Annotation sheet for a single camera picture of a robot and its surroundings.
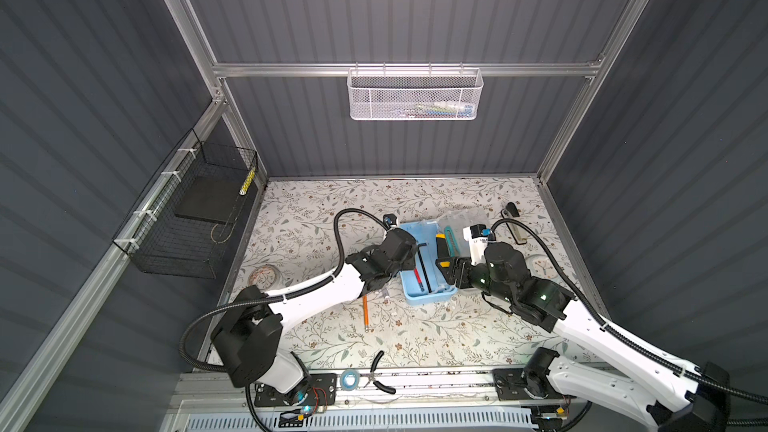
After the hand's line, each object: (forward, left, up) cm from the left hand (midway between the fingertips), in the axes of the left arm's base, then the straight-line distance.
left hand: (409, 249), depth 83 cm
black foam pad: (+8, +50, +15) cm, 53 cm away
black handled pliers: (-28, +12, -15) cm, 34 cm away
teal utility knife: (+5, -14, -5) cm, 16 cm away
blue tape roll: (-29, +17, -14) cm, 37 cm away
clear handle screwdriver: (-7, +7, -14) cm, 17 cm away
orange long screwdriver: (-11, +13, -15) cm, 23 cm away
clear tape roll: (+2, +45, -15) cm, 47 cm away
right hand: (-9, -8, +6) cm, 13 cm away
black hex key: (-7, -3, +3) cm, 8 cm away
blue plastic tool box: (-4, -5, -14) cm, 15 cm away
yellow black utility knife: (+3, -11, -7) cm, 13 cm away
